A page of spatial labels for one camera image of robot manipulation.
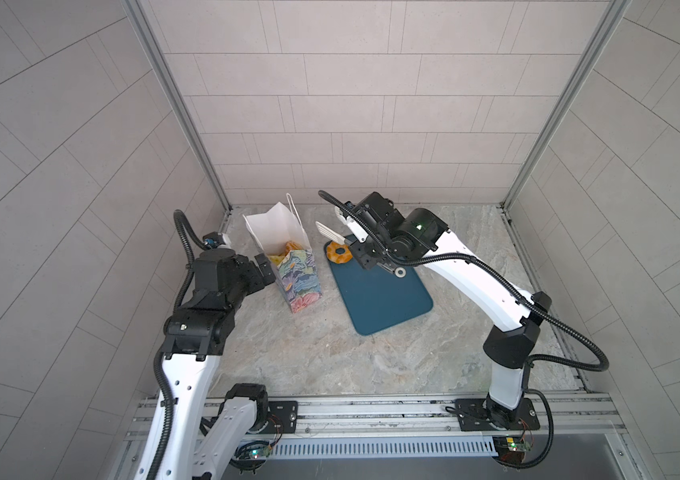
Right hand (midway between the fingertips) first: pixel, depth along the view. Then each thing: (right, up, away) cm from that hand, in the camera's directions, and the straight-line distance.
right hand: (357, 250), depth 72 cm
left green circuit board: (-21, -43, -8) cm, 49 cm away
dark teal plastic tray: (+6, -16, +19) cm, 26 cm away
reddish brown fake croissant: (-21, 0, +21) cm, 30 cm away
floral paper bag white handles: (-24, +5, +18) cm, 30 cm away
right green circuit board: (+36, -45, -4) cm, 58 cm away
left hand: (-23, -2, -4) cm, 23 cm away
